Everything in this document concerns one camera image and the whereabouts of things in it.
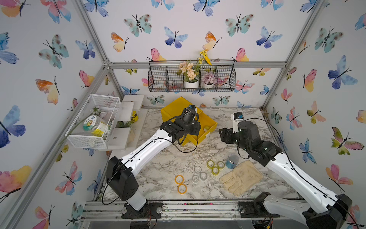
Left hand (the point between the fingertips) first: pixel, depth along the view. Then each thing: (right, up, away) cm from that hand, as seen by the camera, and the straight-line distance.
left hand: (199, 125), depth 78 cm
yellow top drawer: (+6, 0, +13) cm, 14 cm away
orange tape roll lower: (-9, -36, +2) cm, 37 cm away
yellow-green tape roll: (+5, -3, +8) cm, 9 cm away
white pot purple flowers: (+7, +27, +9) cm, 30 cm away
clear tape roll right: (+3, -30, +7) cm, 31 cm away
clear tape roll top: (0, -28, +10) cm, 29 cm away
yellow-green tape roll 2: (+7, -26, +10) cm, 29 cm away
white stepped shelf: (-40, +3, +8) cm, 41 cm away
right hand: (+13, -2, -5) cm, 14 cm away
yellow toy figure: (-45, +5, +27) cm, 53 cm away
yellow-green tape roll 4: (+10, -29, +8) cm, 32 cm away
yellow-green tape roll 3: (+15, -25, +11) cm, 31 cm away
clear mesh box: (-52, +10, +2) cm, 53 cm away
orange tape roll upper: (-13, -32, +6) cm, 36 cm away
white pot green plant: (-50, 0, +17) cm, 53 cm away
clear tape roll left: (-2, -32, +6) cm, 33 cm away
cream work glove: (+25, -31, +6) cm, 41 cm away
